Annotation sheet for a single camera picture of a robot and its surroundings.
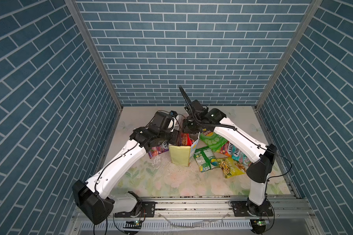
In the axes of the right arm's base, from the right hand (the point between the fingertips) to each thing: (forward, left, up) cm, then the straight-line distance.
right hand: (184, 129), depth 78 cm
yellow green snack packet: (-11, -28, -20) cm, 36 cm away
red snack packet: (-6, -1, -1) cm, 7 cm away
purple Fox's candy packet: (-3, +19, -21) cm, 29 cm away
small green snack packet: (-6, -14, -21) cm, 26 cm away
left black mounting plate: (-35, +16, -24) cm, 45 cm away
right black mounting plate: (-31, -31, -24) cm, 50 cm away
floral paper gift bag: (-11, 0, -8) cm, 14 cm away
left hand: (-5, +1, +1) cm, 5 cm away
